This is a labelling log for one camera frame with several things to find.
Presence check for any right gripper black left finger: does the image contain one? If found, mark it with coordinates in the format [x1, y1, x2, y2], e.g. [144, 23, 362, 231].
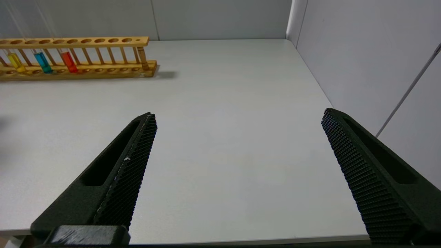
[30, 112, 158, 241]

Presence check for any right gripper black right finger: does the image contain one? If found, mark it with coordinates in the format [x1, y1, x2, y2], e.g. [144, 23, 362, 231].
[321, 108, 441, 246]

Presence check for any teal pigment glass test tube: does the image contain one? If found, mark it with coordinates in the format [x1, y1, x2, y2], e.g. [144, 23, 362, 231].
[5, 0, 54, 74]

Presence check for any wooden test tube rack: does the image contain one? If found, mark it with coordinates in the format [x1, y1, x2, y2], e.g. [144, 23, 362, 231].
[0, 37, 158, 82]

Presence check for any red pigment glass test tube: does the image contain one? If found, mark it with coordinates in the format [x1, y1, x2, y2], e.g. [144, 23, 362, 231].
[34, 0, 79, 74]

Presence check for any yellow pigment glass test tube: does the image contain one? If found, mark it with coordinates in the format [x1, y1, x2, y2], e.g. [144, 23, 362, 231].
[0, 21, 27, 74]

